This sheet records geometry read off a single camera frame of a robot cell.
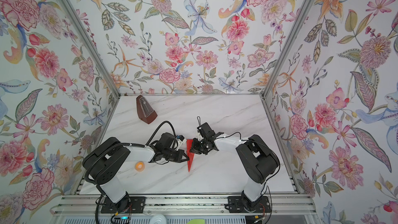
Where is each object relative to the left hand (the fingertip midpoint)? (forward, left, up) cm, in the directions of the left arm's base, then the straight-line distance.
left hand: (190, 160), depth 87 cm
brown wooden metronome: (+29, +28, +8) cm, 42 cm away
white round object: (-27, +13, +5) cm, 30 cm away
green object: (-27, -3, -5) cm, 28 cm away
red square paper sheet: (+3, 0, +1) cm, 3 cm away
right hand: (+6, +1, +1) cm, 6 cm away
